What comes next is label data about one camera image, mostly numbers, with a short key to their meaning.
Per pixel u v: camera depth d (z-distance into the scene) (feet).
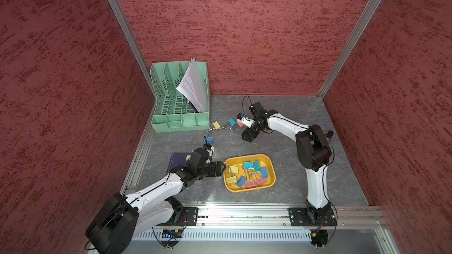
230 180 2.67
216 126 3.38
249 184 2.73
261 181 2.67
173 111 3.70
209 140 3.21
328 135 3.18
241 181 2.67
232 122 3.49
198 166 2.13
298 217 2.42
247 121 2.88
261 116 2.54
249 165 2.88
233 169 2.80
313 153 1.78
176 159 3.03
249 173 2.80
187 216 2.44
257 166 2.85
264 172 2.87
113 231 1.34
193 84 3.10
